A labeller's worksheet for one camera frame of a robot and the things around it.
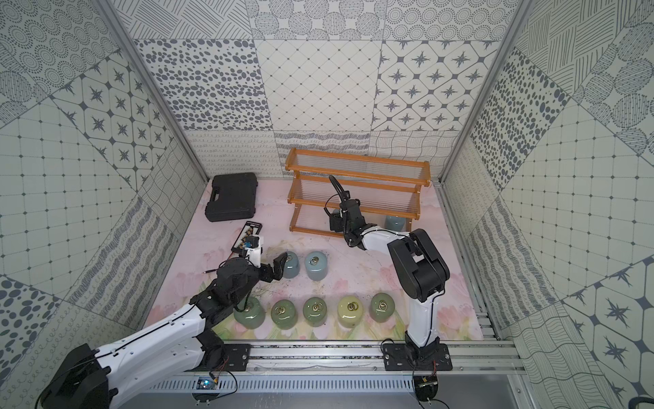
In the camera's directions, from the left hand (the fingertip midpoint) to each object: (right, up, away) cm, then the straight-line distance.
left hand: (279, 253), depth 79 cm
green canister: (+3, -17, -4) cm, 18 cm away
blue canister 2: (+3, -6, +8) cm, 10 cm away
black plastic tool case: (-28, +19, +31) cm, 45 cm away
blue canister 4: (+41, +8, +18) cm, 46 cm away
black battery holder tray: (-18, +6, +22) cm, 29 cm away
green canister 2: (+12, -16, -5) cm, 20 cm away
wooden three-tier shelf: (+11, +25, +27) cm, 38 cm away
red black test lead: (-9, +1, -19) cm, 21 cm away
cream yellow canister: (+22, -16, -5) cm, 28 cm away
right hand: (+21, +11, +20) cm, 31 cm away
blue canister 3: (+18, +13, +8) cm, 24 cm away
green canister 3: (-7, -17, -5) cm, 19 cm away
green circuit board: (-20, -35, -8) cm, 41 cm away
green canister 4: (+32, -15, -4) cm, 36 cm away
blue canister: (+11, -5, +5) cm, 13 cm away
